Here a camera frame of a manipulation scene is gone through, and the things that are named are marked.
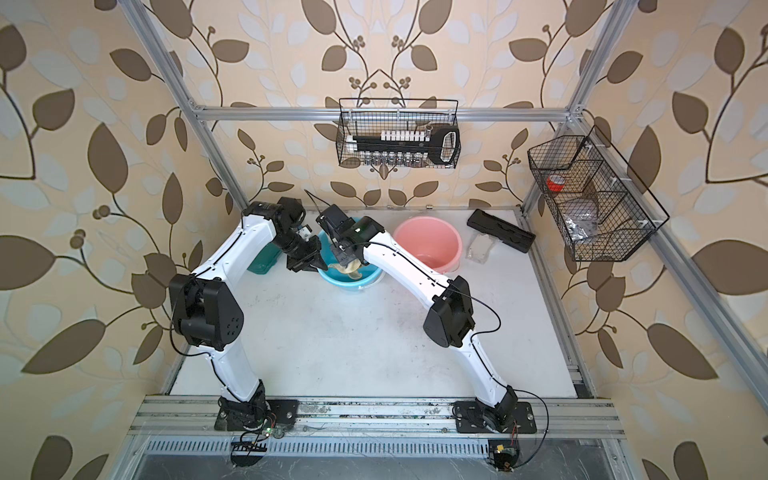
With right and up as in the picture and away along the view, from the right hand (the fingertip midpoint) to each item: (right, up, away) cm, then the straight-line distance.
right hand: (352, 246), depth 87 cm
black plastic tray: (+53, +5, +25) cm, 59 cm away
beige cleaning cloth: (0, -6, -4) cm, 7 cm away
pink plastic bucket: (+24, +1, +7) cm, 25 cm away
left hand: (-8, -5, -3) cm, 10 cm away
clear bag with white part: (+43, -1, +18) cm, 46 cm away
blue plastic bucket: (+6, -7, -4) cm, 10 cm away
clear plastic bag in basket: (+57, +5, -16) cm, 60 cm away
